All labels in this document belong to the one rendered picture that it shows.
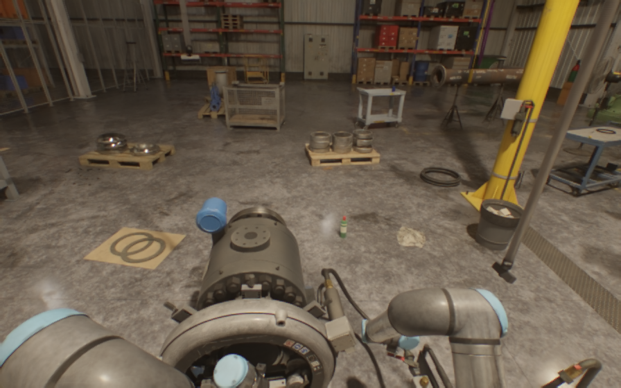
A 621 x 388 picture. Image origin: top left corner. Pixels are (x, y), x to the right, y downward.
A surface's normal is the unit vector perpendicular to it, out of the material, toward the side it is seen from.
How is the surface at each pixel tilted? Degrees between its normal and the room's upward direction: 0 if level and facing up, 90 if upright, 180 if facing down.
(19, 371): 45
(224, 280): 90
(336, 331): 23
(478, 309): 35
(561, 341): 0
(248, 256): 1
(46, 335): 3
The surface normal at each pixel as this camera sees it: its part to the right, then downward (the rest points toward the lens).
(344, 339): 0.13, 0.46
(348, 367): 0.02, -0.89
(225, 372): -0.12, -0.70
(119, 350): 0.43, -0.90
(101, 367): 0.37, -0.73
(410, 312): -0.73, -0.23
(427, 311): -0.51, -0.29
